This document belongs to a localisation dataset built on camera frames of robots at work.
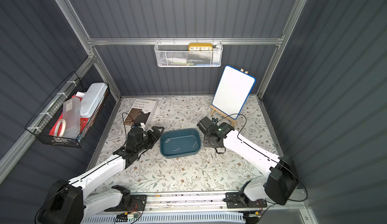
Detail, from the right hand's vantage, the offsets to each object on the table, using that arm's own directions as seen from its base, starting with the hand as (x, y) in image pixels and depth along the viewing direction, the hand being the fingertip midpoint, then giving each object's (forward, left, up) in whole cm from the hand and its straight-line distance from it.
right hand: (212, 141), depth 80 cm
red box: (-5, +72, +17) cm, 74 cm away
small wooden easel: (+26, -4, -7) cm, 27 cm away
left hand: (+5, +28, 0) cm, 28 cm away
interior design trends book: (+34, +51, -10) cm, 62 cm away
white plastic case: (+14, +62, +19) cm, 66 cm away
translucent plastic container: (+2, +66, +19) cm, 69 cm away
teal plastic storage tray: (+6, +19, -13) cm, 24 cm away
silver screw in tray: (+1, +21, -13) cm, 25 cm away
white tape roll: (-5, +64, +21) cm, 67 cm away
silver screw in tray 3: (+3, +11, -12) cm, 17 cm away
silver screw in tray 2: (+7, +27, -13) cm, 31 cm away
